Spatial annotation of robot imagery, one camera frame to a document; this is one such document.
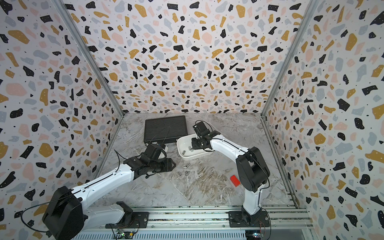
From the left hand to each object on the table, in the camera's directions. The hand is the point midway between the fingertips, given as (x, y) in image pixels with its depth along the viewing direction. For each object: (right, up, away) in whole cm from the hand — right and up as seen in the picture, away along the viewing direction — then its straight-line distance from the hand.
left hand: (174, 165), depth 82 cm
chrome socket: (+7, +7, +18) cm, 21 cm away
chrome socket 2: (+3, +4, +17) cm, 18 cm away
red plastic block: (+34, -10, +4) cm, 36 cm away
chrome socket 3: (+2, -7, +7) cm, 11 cm away
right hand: (+11, +10, +10) cm, 18 cm away
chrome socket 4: (+6, -7, +7) cm, 12 cm away
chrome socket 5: (+5, -4, +10) cm, 12 cm away
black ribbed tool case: (-10, +19, +25) cm, 33 cm away
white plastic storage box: (+4, +6, +18) cm, 19 cm away
